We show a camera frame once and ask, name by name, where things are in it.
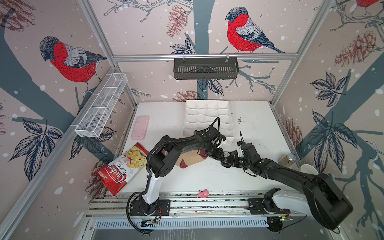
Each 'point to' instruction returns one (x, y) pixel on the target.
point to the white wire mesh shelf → (97, 110)
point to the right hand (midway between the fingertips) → (227, 161)
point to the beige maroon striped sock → (189, 157)
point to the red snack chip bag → (117, 173)
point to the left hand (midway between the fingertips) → (223, 159)
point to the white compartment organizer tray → (200, 115)
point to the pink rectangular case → (140, 128)
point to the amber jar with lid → (287, 160)
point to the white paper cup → (309, 169)
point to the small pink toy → (204, 193)
